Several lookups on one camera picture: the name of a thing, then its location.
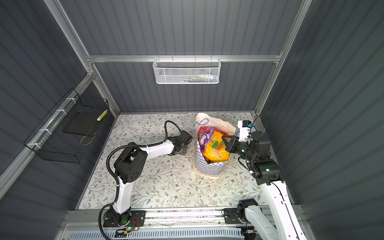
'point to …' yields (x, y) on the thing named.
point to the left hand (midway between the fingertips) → (180, 148)
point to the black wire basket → (65, 135)
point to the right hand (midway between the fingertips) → (224, 138)
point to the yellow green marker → (102, 115)
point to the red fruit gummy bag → (201, 129)
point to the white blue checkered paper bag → (201, 166)
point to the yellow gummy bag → (216, 151)
